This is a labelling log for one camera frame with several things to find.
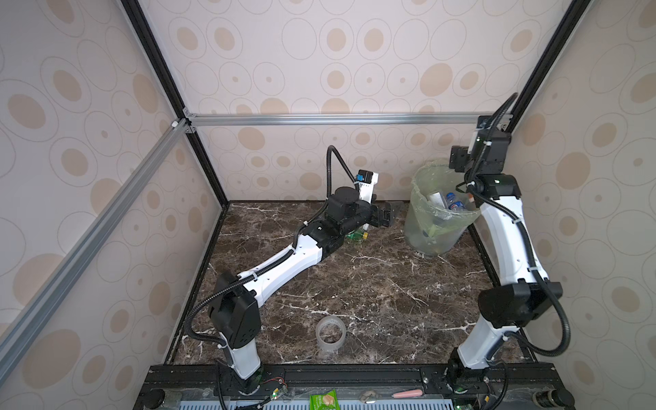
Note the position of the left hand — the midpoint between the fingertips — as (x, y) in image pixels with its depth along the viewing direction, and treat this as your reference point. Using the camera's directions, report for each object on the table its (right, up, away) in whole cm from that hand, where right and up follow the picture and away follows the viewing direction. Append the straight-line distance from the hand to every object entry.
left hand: (400, 198), depth 68 cm
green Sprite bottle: (-8, -12, +38) cm, 41 cm away
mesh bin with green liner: (+15, -5, +11) cm, 19 cm away
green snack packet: (-20, -55, 0) cm, 59 cm away
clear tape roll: (-20, -45, +11) cm, 51 cm away
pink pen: (+4, -55, +3) cm, 55 cm away
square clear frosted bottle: (+21, +2, +26) cm, 34 cm away
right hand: (+24, +16, +4) cm, 29 cm away
